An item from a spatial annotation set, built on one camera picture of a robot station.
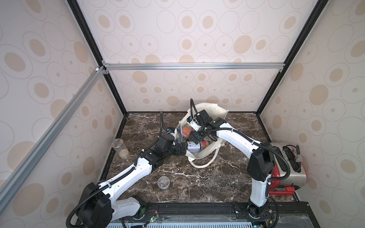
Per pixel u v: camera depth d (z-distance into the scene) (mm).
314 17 711
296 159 714
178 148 702
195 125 783
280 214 745
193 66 897
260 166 483
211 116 872
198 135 786
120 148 939
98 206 385
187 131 901
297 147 787
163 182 781
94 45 806
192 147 872
